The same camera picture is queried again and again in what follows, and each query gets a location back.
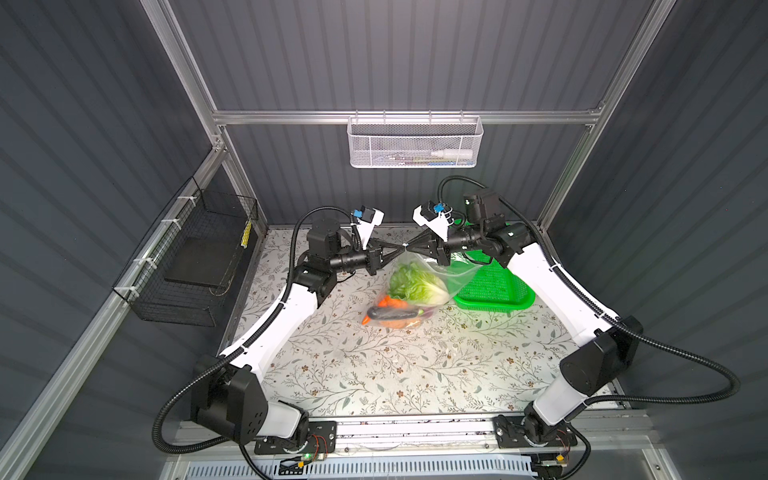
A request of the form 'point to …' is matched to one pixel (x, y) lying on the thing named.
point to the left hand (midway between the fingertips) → (403, 248)
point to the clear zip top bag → (451, 274)
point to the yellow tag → (245, 236)
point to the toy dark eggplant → (389, 313)
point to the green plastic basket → (488, 285)
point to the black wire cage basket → (198, 213)
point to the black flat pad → (203, 261)
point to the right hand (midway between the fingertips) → (412, 247)
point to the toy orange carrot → (388, 302)
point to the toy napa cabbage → (416, 285)
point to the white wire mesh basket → (414, 141)
